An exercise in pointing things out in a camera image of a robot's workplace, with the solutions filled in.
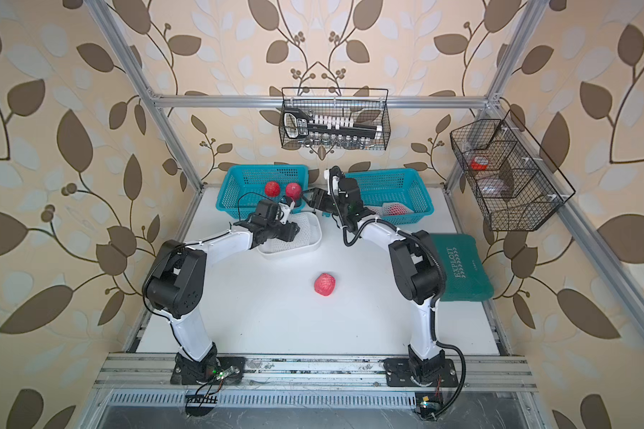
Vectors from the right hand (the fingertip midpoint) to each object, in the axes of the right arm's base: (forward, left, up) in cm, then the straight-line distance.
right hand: (305, 195), depth 91 cm
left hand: (-3, +7, -10) cm, 13 cm away
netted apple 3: (-26, -6, -15) cm, 30 cm away
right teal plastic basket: (+21, -41, -18) cm, 49 cm away
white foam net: (-9, +2, -12) cm, 15 cm away
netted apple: (+16, +7, -14) cm, 22 cm away
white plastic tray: (-11, +13, -16) cm, 23 cm away
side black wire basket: (-11, -61, +13) cm, 63 cm away
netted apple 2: (+19, +17, -15) cm, 30 cm away
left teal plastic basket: (+24, +30, -18) cm, 42 cm away
